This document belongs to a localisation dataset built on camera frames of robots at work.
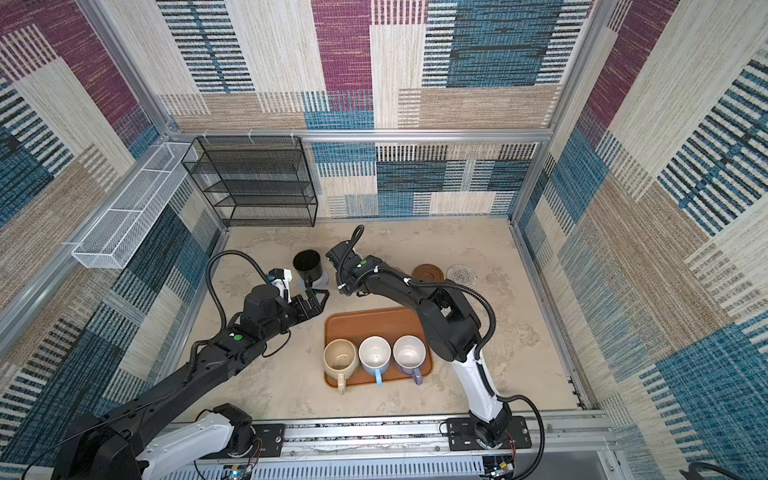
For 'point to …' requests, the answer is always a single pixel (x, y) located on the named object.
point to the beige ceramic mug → (341, 359)
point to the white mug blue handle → (375, 353)
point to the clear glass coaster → (463, 274)
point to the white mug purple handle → (409, 353)
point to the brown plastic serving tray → (390, 324)
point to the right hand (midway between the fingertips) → (353, 281)
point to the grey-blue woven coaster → (320, 283)
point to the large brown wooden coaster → (427, 273)
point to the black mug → (308, 264)
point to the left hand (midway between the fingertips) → (320, 293)
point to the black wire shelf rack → (255, 181)
